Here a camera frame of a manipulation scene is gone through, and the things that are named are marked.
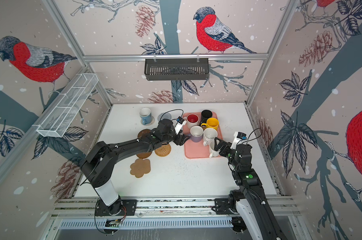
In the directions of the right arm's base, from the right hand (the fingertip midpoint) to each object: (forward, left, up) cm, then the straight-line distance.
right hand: (220, 142), depth 78 cm
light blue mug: (+23, +47, -6) cm, 53 cm away
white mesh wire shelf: (+5, +82, +16) cm, 84 cm away
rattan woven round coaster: (+3, +34, -17) cm, 38 cm away
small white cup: (+16, +12, -15) cm, 25 cm away
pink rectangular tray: (+4, +12, -18) cm, 22 cm away
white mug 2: (-2, +2, -10) cm, 10 cm away
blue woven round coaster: (+33, +36, -17) cm, 52 cm away
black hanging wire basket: (+53, +26, +11) cm, 60 cm away
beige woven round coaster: (+26, +46, -16) cm, 55 cm away
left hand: (+6, +18, -3) cm, 20 cm away
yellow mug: (+22, +2, -11) cm, 25 cm away
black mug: (+27, +6, -9) cm, 29 cm away
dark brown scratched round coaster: (+16, +50, -16) cm, 55 cm away
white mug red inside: (+25, +15, -12) cm, 32 cm away
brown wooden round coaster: (-1, +46, -17) cm, 49 cm away
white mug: (+14, +4, -14) cm, 20 cm away
